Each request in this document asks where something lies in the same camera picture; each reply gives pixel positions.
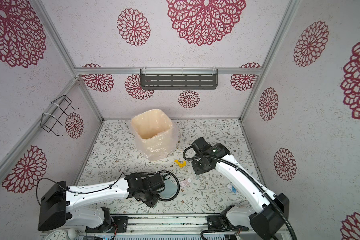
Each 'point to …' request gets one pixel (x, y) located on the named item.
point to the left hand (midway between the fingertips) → (153, 203)
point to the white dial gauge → (59, 234)
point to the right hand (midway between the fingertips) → (198, 166)
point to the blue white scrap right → (234, 190)
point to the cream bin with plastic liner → (156, 135)
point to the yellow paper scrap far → (181, 165)
